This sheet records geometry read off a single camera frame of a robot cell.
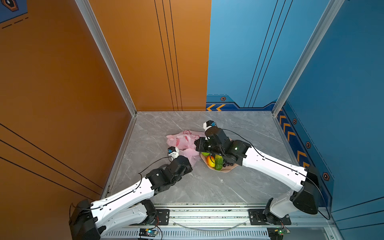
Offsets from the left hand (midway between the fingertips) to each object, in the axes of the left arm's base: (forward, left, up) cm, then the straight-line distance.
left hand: (192, 161), depth 78 cm
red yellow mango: (+4, -11, -8) cm, 14 cm away
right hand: (+5, 0, +10) cm, 11 cm away
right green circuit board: (-29, -42, -14) cm, 53 cm away
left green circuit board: (-30, +20, -16) cm, 39 cm away
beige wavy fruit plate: (0, -19, -11) cm, 21 cm away
